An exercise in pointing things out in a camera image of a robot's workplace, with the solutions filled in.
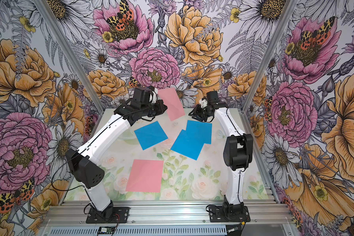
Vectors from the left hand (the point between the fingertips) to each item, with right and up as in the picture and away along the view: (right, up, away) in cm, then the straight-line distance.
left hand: (167, 111), depth 80 cm
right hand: (+13, -3, +12) cm, 17 cm away
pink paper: (-14, -39, +11) cm, 43 cm away
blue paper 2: (+20, -13, +27) cm, 36 cm away
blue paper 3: (+13, -21, +24) cm, 34 cm away
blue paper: (-14, -15, +26) cm, 33 cm away
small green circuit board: (-28, -57, -9) cm, 64 cm away
